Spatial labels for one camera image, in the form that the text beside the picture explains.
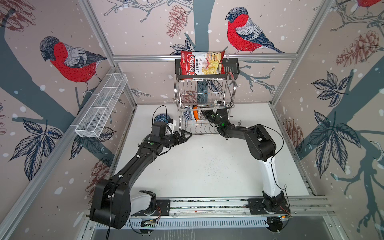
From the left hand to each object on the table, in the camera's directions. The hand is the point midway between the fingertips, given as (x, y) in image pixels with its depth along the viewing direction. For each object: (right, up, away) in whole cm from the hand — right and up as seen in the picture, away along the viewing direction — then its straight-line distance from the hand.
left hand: (186, 136), depth 80 cm
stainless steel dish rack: (+3, +29, +41) cm, 50 cm away
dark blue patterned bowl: (-21, +10, +30) cm, 38 cm away
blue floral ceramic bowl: (+2, +10, +19) cm, 22 cm away
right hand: (+6, +15, +17) cm, 23 cm away
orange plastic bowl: (+5, +13, +18) cm, 23 cm away
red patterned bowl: (-1, +13, +18) cm, 22 cm away
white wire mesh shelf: (-46, +12, -6) cm, 47 cm away
